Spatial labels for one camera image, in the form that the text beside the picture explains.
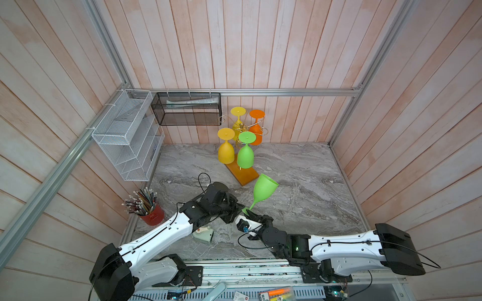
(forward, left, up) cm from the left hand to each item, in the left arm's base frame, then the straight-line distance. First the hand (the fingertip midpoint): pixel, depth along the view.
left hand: (246, 208), depth 75 cm
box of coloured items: (-28, -15, -17) cm, 35 cm away
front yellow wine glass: (+24, +9, +6) cm, 26 cm away
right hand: (-1, -1, +1) cm, 2 cm away
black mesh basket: (+57, +32, +8) cm, 66 cm away
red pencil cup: (+1, +42, 0) cm, 42 cm away
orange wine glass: (+38, -5, +10) cm, 40 cm away
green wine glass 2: (+21, 0, +7) cm, 22 cm away
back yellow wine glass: (+43, +4, +16) cm, 46 cm away
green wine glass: (+4, -7, +8) cm, 11 cm away
